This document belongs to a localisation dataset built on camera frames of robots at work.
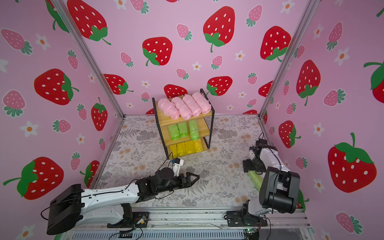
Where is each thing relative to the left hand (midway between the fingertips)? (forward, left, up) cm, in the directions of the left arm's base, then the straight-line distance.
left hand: (197, 179), depth 73 cm
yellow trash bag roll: (+23, +16, -9) cm, 30 cm away
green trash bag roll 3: (+27, +2, +6) cm, 28 cm away
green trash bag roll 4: (+5, -35, -11) cm, 37 cm away
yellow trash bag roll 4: (+27, 0, -10) cm, 29 cm away
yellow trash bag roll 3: (+25, +5, -9) cm, 27 cm away
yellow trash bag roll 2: (+24, +11, -10) cm, 28 cm away
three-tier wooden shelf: (+24, +8, +3) cm, 25 cm away
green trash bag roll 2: (+26, +9, +7) cm, 29 cm away
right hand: (+9, -35, -11) cm, 38 cm away
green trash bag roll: (+25, +13, +7) cm, 29 cm away
